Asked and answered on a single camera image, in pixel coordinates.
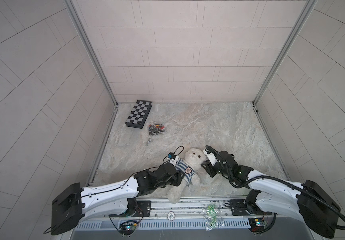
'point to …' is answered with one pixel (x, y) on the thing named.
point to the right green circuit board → (256, 224)
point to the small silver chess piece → (148, 141)
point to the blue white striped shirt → (183, 166)
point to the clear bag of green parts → (214, 218)
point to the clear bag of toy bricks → (155, 128)
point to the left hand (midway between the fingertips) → (187, 175)
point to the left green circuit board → (128, 226)
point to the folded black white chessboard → (139, 115)
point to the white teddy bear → (196, 158)
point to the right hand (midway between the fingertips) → (201, 166)
